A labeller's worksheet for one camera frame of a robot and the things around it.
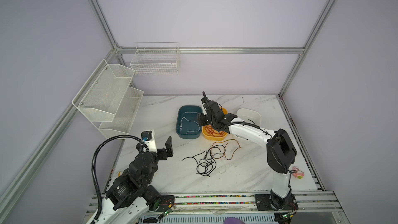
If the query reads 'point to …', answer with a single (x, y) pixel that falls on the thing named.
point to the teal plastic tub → (187, 125)
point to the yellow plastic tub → (217, 137)
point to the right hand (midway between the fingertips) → (197, 116)
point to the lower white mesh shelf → (121, 123)
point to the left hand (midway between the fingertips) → (160, 139)
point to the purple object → (232, 220)
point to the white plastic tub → (249, 116)
